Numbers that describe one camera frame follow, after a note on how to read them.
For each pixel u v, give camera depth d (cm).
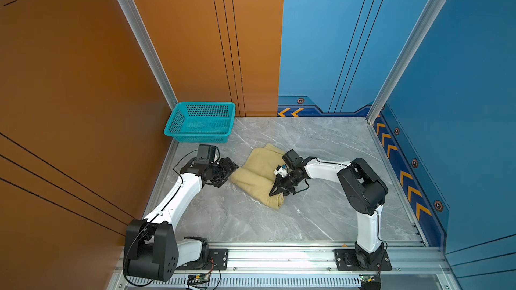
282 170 90
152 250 40
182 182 54
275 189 85
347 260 72
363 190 52
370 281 71
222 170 75
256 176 89
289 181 81
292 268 71
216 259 74
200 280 72
